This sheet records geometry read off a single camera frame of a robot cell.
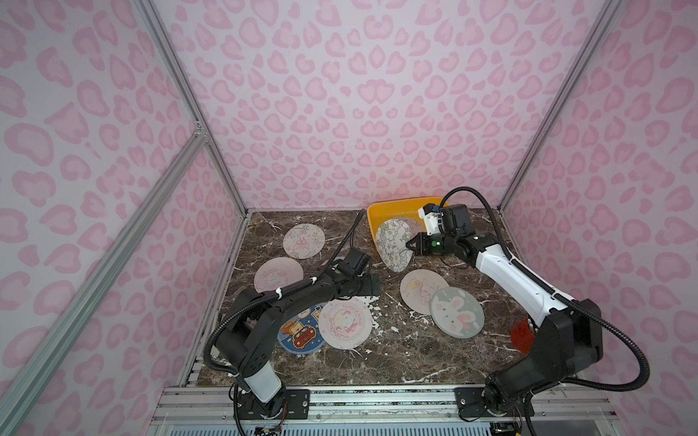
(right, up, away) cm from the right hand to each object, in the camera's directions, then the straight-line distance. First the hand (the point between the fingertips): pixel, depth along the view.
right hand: (409, 244), depth 83 cm
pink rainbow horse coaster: (-20, -26, +5) cm, 33 cm away
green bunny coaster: (+17, -23, +7) cm, 30 cm away
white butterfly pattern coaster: (-5, +2, +5) cm, 7 cm away
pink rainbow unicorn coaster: (-46, -11, +18) cm, 50 cm away
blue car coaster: (-34, -29, +3) cm, 45 cm away
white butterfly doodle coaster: (-38, 0, +27) cm, 46 cm away
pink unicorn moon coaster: (+5, -16, +13) cm, 21 cm away
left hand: (-12, -14, +6) cm, 19 cm away
